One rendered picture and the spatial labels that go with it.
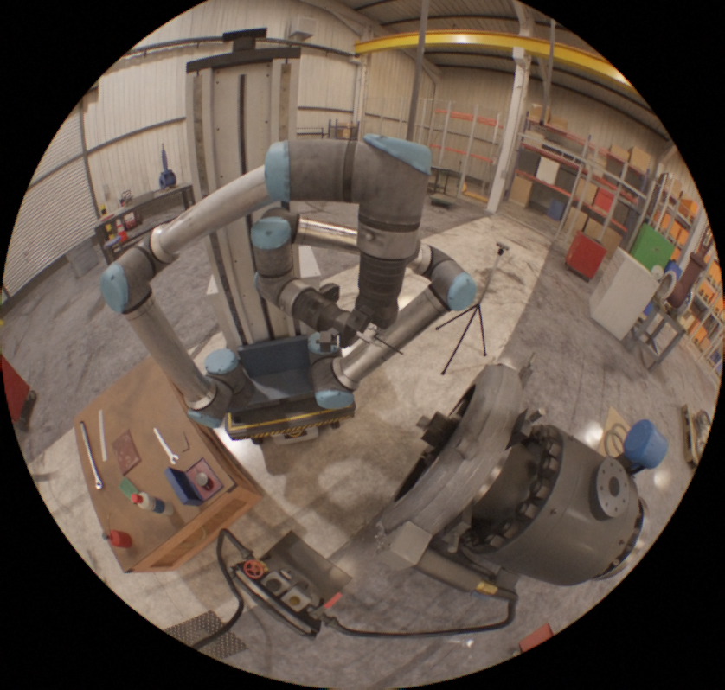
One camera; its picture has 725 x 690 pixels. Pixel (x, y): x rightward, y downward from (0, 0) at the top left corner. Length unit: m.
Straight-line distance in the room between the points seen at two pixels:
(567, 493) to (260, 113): 1.45
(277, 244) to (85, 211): 8.00
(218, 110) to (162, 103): 7.48
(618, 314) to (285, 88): 4.53
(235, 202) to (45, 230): 8.44
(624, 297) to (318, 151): 4.34
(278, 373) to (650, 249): 7.88
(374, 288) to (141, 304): 0.59
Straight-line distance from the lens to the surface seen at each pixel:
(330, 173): 0.31
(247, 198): 0.52
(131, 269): 0.71
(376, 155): 0.31
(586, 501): 0.93
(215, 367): 1.07
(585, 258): 5.88
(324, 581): 1.50
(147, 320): 0.75
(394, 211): 0.32
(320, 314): 0.51
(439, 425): 0.78
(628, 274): 4.33
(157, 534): 1.26
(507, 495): 0.90
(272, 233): 0.55
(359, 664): 1.74
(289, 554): 1.50
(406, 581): 1.55
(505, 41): 8.73
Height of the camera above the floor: 1.47
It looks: 44 degrees down
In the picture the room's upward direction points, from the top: 6 degrees clockwise
